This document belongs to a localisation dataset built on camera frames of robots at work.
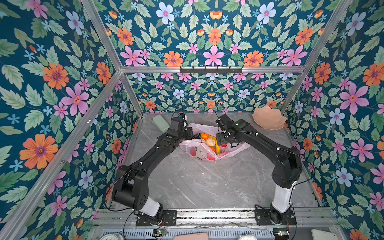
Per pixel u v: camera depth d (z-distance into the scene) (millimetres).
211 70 926
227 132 621
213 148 953
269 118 1121
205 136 1001
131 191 431
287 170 472
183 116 779
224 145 966
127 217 733
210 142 963
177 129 661
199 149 877
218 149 958
